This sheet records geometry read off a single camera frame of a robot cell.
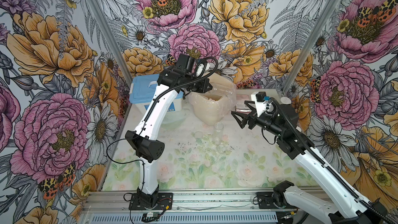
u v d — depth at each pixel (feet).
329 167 1.45
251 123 2.02
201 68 2.61
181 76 1.73
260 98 1.84
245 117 1.92
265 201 2.43
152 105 1.62
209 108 2.64
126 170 2.77
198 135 3.19
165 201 2.44
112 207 2.41
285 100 3.08
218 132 2.72
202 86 2.11
